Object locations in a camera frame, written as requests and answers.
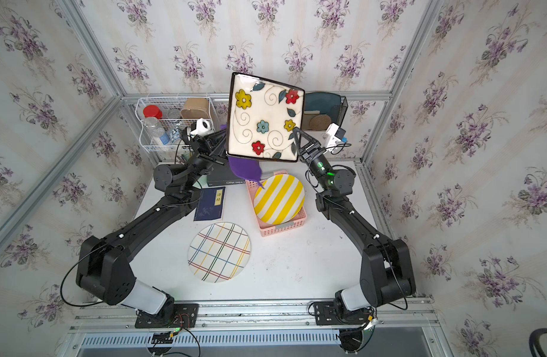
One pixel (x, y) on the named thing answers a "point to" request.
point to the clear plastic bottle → (156, 132)
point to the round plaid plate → (219, 251)
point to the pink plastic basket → (299, 223)
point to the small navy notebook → (210, 204)
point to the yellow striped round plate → (281, 200)
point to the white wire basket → (166, 120)
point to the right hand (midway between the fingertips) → (292, 135)
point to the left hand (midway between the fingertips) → (235, 138)
